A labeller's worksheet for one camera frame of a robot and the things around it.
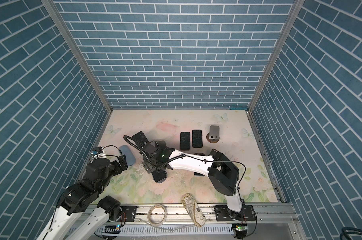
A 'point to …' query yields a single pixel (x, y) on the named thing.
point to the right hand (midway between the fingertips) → (150, 159)
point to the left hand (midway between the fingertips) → (119, 158)
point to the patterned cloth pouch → (194, 210)
